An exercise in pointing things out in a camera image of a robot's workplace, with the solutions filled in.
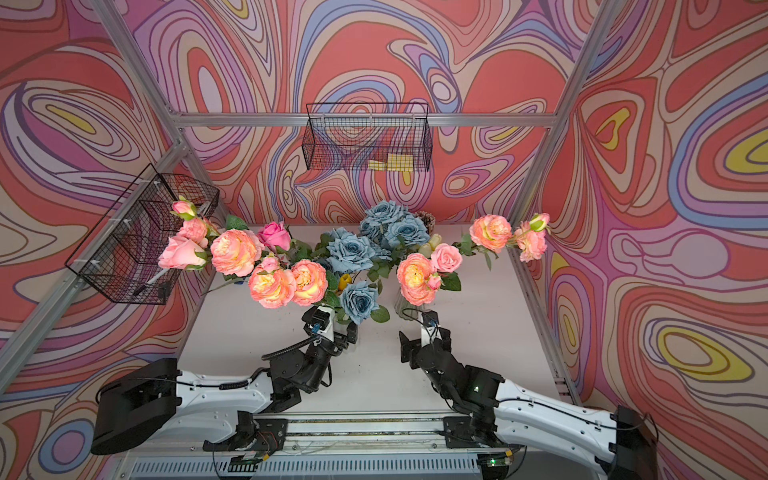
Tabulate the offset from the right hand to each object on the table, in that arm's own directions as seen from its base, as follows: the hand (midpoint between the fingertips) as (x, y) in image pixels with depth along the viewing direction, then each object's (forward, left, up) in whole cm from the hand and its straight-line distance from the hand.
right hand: (416, 339), depth 78 cm
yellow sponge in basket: (+47, +4, +24) cm, 53 cm away
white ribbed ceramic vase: (-4, +18, +17) cm, 25 cm away
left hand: (+4, +17, +12) cm, 22 cm away
